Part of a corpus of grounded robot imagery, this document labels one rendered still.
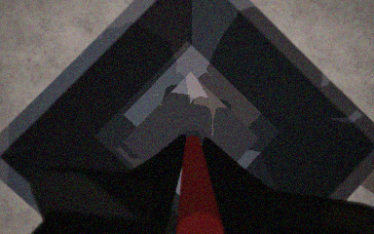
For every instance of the red peg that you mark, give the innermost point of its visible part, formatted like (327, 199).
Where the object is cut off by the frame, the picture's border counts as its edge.
(197, 210)

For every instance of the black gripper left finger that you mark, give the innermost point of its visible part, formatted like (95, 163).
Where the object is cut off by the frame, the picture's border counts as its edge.
(142, 196)

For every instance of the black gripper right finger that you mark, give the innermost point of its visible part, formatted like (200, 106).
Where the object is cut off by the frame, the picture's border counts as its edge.
(247, 205)

